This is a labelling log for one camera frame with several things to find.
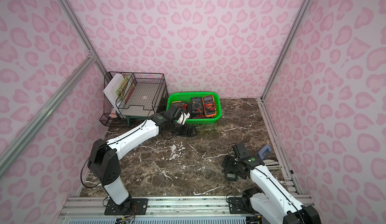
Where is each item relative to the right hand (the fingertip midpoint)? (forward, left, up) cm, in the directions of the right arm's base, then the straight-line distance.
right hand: (228, 165), depth 83 cm
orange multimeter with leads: (+38, +10, +7) cm, 40 cm away
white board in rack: (+36, +69, +25) cm, 82 cm away
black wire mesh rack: (+46, +62, +10) cm, 78 cm away
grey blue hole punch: (+8, -22, 0) cm, 24 cm away
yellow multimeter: (+39, +32, +8) cm, 51 cm away
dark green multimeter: (+37, +19, +6) cm, 42 cm away
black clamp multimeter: (-5, 0, +8) cm, 10 cm away
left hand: (+14, +20, +13) cm, 27 cm away
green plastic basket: (+51, +27, +3) cm, 58 cm away
